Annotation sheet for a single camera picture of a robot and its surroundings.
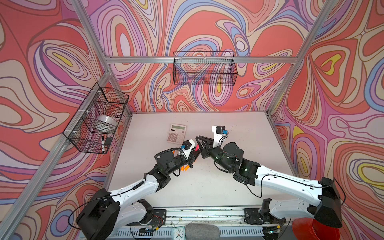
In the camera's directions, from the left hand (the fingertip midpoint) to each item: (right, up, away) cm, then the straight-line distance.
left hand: (202, 146), depth 72 cm
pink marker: (-2, +1, -7) cm, 7 cm away
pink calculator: (-16, +5, +33) cm, 37 cm away
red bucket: (+42, -31, -13) cm, 54 cm away
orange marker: (-10, -16, +17) cm, 25 cm away
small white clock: (-11, -39, -4) cm, 41 cm away
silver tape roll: (-47, +13, +2) cm, 48 cm away
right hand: (-3, +2, -4) cm, 5 cm away
